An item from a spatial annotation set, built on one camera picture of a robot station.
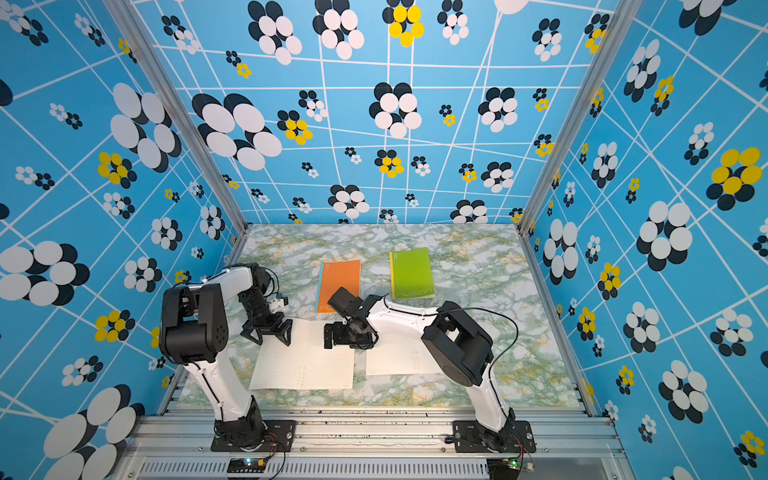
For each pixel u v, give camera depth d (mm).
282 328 830
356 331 677
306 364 844
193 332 525
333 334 788
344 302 712
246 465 722
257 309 788
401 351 871
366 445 726
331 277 1064
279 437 725
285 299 924
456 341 525
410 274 1054
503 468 702
